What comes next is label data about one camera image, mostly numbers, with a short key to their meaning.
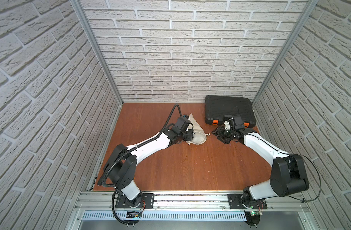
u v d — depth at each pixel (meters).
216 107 1.12
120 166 0.44
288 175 0.43
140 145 0.49
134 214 0.71
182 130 0.66
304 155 0.44
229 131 0.75
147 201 0.74
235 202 0.74
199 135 0.97
